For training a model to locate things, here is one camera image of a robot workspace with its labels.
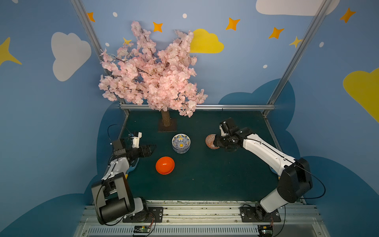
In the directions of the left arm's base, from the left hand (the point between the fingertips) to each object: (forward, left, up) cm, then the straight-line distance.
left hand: (150, 145), depth 88 cm
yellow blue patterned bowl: (+7, -18, -7) cm, 21 cm away
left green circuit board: (-41, -2, -12) cm, 43 cm away
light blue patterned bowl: (-1, -19, -6) cm, 20 cm away
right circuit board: (-40, -63, -12) cm, 76 cm away
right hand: (+2, -41, +3) cm, 41 cm away
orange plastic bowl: (-9, -9, -9) cm, 16 cm away
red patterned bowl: (+10, -38, -9) cm, 40 cm away
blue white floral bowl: (+2, -19, -6) cm, 20 cm away
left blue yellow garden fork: (-10, +12, -11) cm, 19 cm away
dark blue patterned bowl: (0, -17, -5) cm, 18 cm away
